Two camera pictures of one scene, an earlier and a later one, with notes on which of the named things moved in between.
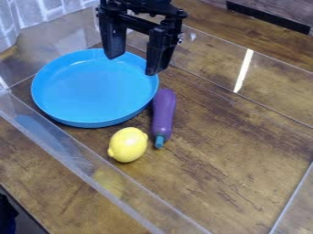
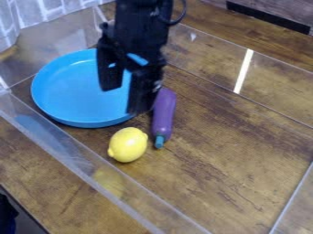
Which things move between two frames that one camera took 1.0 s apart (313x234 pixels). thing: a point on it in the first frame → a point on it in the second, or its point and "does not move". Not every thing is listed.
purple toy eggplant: x=163 y=109 does not move
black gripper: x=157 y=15 → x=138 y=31
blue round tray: x=86 y=90 does not move
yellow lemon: x=127 y=144 does not move
